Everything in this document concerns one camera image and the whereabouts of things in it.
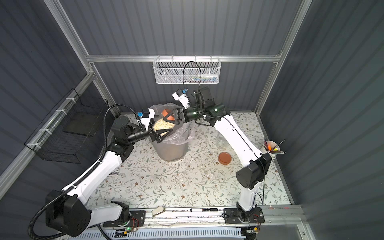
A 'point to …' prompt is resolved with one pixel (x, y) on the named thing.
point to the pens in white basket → (205, 78)
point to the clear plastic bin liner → (183, 133)
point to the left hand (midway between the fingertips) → (170, 124)
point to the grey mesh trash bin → (169, 152)
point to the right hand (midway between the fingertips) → (171, 118)
